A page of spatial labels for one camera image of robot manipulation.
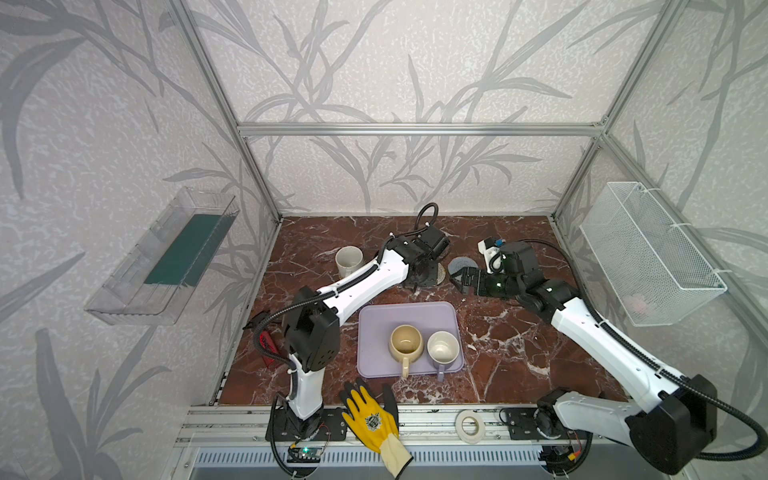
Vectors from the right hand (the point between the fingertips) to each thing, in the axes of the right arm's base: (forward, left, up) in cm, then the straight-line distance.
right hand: (462, 270), depth 79 cm
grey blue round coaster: (+17, -3, -21) cm, 27 cm away
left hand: (+4, +8, -6) cm, 10 cm away
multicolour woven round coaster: (0, +5, -2) cm, 6 cm away
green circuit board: (-39, +40, -22) cm, 60 cm away
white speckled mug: (+12, +34, -12) cm, 38 cm away
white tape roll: (-33, -1, -22) cm, 39 cm away
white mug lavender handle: (-14, +5, -20) cm, 25 cm away
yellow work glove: (-34, +23, -19) cm, 44 cm away
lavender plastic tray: (-6, +24, -20) cm, 32 cm away
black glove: (-26, +20, -20) cm, 38 cm away
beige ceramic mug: (-12, +15, -20) cm, 28 cm away
